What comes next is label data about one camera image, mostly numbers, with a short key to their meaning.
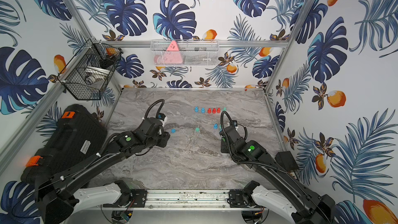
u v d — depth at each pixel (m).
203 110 1.06
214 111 1.06
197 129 1.00
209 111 1.06
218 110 1.06
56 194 0.39
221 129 0.56
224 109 1.07
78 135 0.74
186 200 0.75
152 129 0.58
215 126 0.99
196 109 1.07
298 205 0.41
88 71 0.79
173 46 0.88
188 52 0.92
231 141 0.55
